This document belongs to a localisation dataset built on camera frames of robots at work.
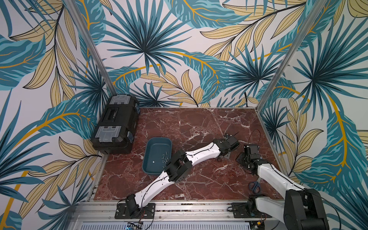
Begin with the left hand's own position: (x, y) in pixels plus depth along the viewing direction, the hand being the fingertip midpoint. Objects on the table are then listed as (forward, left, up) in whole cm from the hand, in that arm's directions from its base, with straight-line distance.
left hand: (223, 153), depth 94 cm
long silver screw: (-2, +39, 0) cm, 39 cm away
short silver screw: (-6, +45, -1) cm, 45 cm away
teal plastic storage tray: (+2, +44, -4) cm, 45 cm away
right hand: (-4, -10, +2) cm, 11 cm away
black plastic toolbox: (+3, +66, +17) cm, 68 cm away
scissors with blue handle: (-20, -15, 0) cm, 25 cm away
